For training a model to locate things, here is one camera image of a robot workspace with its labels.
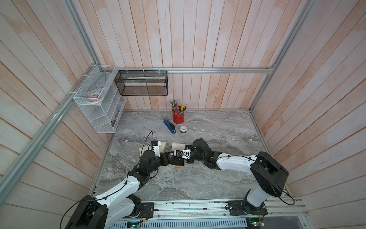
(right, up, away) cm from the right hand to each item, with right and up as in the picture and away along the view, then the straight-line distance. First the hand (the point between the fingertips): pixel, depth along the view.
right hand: (180, 149), depth 86 cm
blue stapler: (-7, +14, +18) cm, 24 cm away
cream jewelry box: (-12, -1, +9) cm, 15 cm away
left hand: (-5, -3, -3) cm, 7 cm away
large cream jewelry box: (-2, -8, +2) cm, 9 cm away
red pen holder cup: (-1, +20, +20) cm, 28 cm away
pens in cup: (-4, +29, +15) cm, 33 cm away
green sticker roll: (+3, +12, +18) cm, 22 cm away
